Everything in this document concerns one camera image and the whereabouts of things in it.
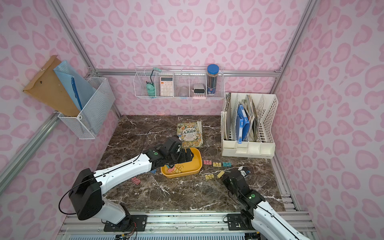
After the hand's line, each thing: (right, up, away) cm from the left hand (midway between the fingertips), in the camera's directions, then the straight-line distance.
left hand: (188, 153), depth 82 cm
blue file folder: (+31, +16, +4) cm, 35 cm away
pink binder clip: (+11, -7, +9) cm, 16 cm away
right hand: (+18, -12, +2) cm, 22 cm away
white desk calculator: (-15, +41, +13) cm, 45 cm away
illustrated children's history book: (0, +10, +27) cm, 29 cm away
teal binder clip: (+23, -8, +10) cm, 27 cm away
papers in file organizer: (+36, +29, +10) cm, 47 cm away
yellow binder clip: (+17, -8, +9) cm, 21 cm away
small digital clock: (+6, +36, +6) cm, 37 cm away
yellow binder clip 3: (+12, -14, +4) cm, 19 cm away
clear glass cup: (-4, +37, +13) cm, 39 cm away
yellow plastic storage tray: (-3, -11, +9) cm, 14 cm away
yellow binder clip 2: (+18, -13, +6) cm, 23 cm away
